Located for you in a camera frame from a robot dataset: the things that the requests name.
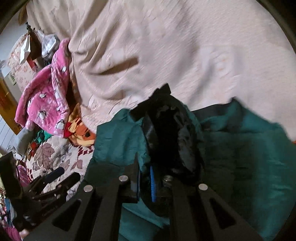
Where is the teal quilted puffer jacket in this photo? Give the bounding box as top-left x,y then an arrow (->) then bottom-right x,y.
84,83 -> 293,241

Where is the person's left hand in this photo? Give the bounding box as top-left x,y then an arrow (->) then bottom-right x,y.
19,229 -> 30,240

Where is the green cloth piece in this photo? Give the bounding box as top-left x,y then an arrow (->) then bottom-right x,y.
33,130 -> 53,145

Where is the grey plastic bag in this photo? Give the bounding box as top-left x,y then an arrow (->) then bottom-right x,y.
42,34 -> 60,61

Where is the pink penguin print blanket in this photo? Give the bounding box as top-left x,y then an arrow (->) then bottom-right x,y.
15,38 -> 70,138

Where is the beige floral embossed bedspread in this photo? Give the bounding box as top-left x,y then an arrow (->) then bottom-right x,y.
26,1 -> 295,140

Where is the orange yellow red cloth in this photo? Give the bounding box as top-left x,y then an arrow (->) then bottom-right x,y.
64,104 -> 96,147

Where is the white leaf pattern blanket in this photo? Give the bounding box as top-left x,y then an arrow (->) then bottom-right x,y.
26,136 -> 94,200

